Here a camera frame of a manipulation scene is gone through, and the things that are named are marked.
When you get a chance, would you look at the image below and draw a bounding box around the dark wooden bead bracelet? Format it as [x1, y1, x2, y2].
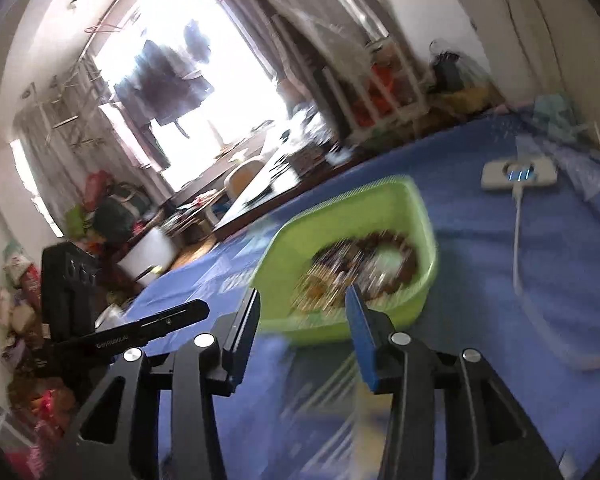
[347, 229, 422, 298]

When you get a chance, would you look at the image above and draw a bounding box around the grey curtain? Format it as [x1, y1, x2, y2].
[215, 0, 396, 111]

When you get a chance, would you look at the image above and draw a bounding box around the small dark hanging garment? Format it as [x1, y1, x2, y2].
[182, 19, 212, 63]

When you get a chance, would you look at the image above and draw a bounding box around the silver and black folded cover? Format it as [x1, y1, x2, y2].
[267, 10, 376, 141]

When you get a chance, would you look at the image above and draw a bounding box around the cream plastic chair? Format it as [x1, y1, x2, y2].
[227, 157, 267, 198]

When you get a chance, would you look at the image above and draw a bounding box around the white power strip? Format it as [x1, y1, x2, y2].
[481, 156, 559, 192]

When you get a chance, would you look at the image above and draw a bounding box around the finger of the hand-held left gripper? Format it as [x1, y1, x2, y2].
[137, 299, 212, 347]

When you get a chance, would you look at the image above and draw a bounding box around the wooden desk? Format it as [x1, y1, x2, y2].
[212, 130, 351, 241]

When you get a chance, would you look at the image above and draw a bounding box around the dark duffel bag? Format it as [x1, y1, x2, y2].
[94, 183, 153, 241]

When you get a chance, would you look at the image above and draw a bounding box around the green bag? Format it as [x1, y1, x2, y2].
[64, 206, 88, 237]

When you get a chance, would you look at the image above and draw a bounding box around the wooden slatted rack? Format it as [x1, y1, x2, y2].
[340, 42, 428, 131]

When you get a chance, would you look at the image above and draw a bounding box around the metal drying rack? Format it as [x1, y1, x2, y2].
[15, 55, 121, 161]

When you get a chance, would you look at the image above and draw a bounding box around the white cable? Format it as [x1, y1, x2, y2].
[511, 187, 600, 372]

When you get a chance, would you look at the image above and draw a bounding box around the green plastic basin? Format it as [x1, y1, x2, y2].
[251, 175, 439, 347]

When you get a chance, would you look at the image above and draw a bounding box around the white bucket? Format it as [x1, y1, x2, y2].
[116, 227, 177, 288]

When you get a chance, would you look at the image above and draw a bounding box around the blue printed tablecloth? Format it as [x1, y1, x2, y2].
[125, 110, 600, 480]

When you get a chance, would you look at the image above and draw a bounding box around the red patterned bag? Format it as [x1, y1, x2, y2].
[2, 252, 43, 311]

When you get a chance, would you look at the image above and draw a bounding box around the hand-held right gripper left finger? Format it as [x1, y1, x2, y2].
[55, 287, 261, 480]

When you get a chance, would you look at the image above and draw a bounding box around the dark hanging jacket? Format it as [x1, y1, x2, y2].
[114, 39, 216, 138]

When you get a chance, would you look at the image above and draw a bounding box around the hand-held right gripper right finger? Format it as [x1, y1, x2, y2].
[345, 285, 563, 480]

